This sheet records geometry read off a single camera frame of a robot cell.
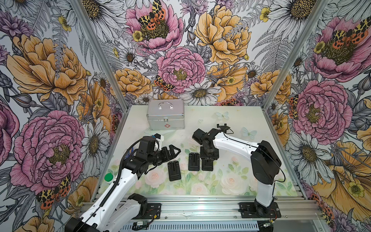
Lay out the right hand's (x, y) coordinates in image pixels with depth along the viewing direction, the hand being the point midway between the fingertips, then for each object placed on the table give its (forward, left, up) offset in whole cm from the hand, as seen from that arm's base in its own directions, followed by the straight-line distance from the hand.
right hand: (208, 161), depth 86 cm
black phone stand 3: (0, 0, -4) cm, 4 cm away
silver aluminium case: (+30, +26, +9) cm, 41 cm away
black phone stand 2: (+2, +8, -4) cm, 9 cm away
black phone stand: (-4, +20, -3) cm, 21 cm away
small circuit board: (-29, +35, -6) cm, 46 cm away
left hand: (-2, +19, +10) cm, 21 cm away
